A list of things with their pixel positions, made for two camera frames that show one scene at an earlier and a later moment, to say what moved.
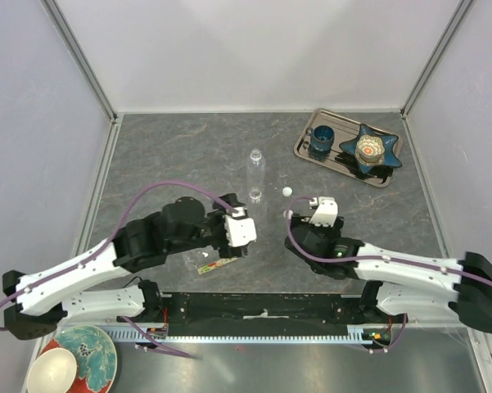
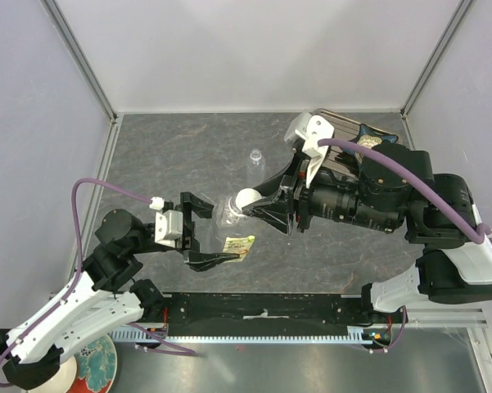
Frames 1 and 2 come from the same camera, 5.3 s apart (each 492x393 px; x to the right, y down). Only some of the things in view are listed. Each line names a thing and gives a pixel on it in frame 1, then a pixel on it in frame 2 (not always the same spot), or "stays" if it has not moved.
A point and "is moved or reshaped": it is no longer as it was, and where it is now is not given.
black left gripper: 230,253 to 190,242
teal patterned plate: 95,354 stays
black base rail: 262,313 stays
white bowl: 54,371 stays
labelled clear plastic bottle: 205,259 is moved or reshaped
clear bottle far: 255,174 stays
